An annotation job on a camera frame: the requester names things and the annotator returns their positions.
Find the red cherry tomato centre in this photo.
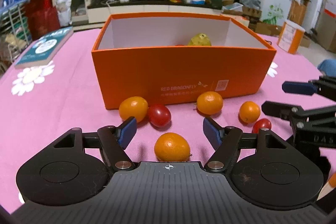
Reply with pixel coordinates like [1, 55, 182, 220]
[147, 104, 171, 128]

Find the red cherry tomato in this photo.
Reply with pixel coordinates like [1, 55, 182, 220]
[147, 104, 171, 128]
[252, 118, 272, 134]

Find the orange kumquat by box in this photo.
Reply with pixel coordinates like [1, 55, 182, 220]
[197, 92, 223, 115]

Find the yellow green fruit in box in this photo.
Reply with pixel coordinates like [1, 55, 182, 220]
[188, 33, 212, 46]

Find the white tv cabinet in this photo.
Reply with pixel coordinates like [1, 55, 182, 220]
[87, 5, 222, 24]

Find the red cherry tomato right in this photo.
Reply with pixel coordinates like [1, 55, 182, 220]
[252, 118, 272, 134]

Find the pink floral tablecloth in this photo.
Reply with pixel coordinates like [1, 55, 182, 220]
[1, 29, 332, 212]

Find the orange kumquat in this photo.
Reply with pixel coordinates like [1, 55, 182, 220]
[239, 101, 261, 124]
[154, 132, 190, 161]
[197, 92, 223, 115]
[118, 96, 149, 123]

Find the orange white paper pack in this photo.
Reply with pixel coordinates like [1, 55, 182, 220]
[277, 19, 305, 55]

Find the orange cardboard box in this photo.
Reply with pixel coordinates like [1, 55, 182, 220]
[92, 12, 276, 110]

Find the red gift bag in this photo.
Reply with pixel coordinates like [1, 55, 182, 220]
[25, 0, 60, 40]

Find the teal book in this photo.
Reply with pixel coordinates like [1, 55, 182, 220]
[14, 27, 74, 69]

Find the white wire cart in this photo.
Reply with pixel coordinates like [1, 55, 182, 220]
[1, 0, 33, 67]

